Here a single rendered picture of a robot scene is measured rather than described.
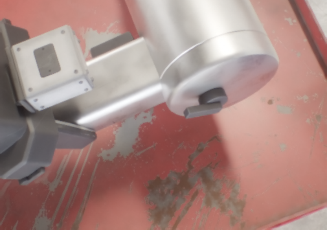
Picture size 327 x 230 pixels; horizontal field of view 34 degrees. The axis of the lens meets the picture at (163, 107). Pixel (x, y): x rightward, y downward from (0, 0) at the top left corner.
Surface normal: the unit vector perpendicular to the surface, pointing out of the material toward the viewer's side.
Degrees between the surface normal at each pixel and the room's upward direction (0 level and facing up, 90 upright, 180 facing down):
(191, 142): 0
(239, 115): 0
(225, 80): 84
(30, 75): 9
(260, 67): 84
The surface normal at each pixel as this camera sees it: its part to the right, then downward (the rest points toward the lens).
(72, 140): 0.34, 0.86
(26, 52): -0.14, -0.36
